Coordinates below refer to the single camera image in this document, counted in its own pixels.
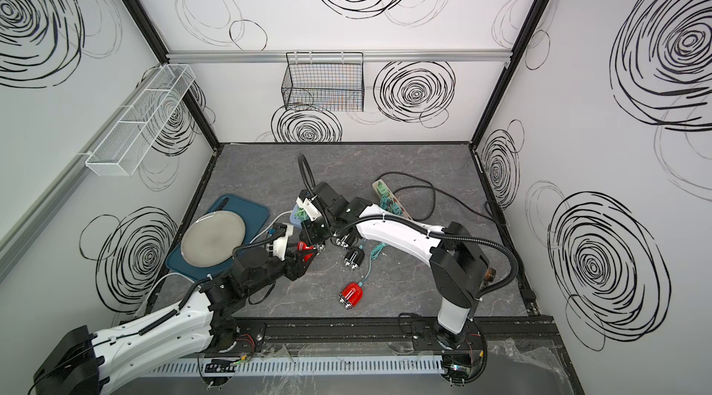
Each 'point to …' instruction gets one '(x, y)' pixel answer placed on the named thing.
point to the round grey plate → (210, 238)
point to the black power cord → (434, 194)
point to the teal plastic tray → (180, 263)
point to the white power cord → (270, 226)
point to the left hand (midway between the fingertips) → (311, 251)
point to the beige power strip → (381, 191)
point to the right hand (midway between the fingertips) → (302, 237)
